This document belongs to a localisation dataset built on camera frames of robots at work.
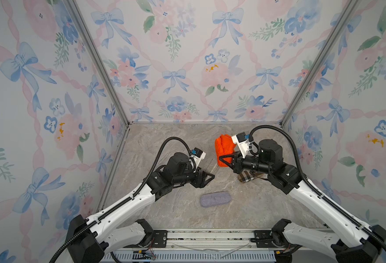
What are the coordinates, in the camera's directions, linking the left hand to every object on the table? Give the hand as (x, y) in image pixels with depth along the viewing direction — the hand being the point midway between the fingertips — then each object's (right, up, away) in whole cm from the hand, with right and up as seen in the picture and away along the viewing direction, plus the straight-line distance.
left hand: (210, 173), depth 71 cm
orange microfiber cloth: (+5, +12, -5) cm, 14 cm away
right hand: (+4, +7, -4) cm, 9 cm away
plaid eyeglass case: (+22, -5, +20) cm, 30 cm away
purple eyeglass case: (+1, -16, +13) cm, 20 cm away
